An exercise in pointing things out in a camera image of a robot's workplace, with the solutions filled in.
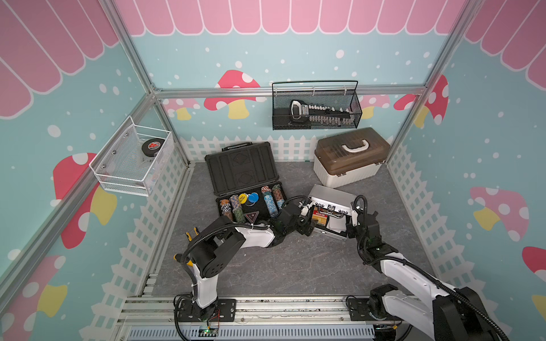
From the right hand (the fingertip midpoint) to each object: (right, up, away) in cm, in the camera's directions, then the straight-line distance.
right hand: (355, 215), depth 88 cm
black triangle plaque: (-44, -1, +7) cm, 44 cm away
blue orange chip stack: (-50, +1, +6) cm, 51 cm away
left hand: (-19, -1, +4) cm, 20 cm away
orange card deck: (-14, -1, +6) cm, 15 cm away
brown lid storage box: (-3, +24, +6) cm, 25 cm away
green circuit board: (-56, -37, -17) cm, 69 cm away
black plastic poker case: (-49, +16, +17) cm, 54 cm away
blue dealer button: (-44, +6, +14) cm, 47 cm away
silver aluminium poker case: (-11, +4, -5) cm, 13 cm away
